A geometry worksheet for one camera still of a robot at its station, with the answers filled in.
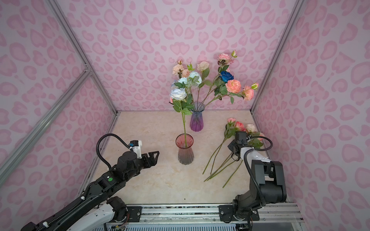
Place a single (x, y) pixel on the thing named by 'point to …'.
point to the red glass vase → (185, 154)
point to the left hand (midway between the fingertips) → (154, 151)
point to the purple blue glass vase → (196, 119)
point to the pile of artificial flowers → (224, 159)
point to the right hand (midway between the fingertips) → (234, 145)
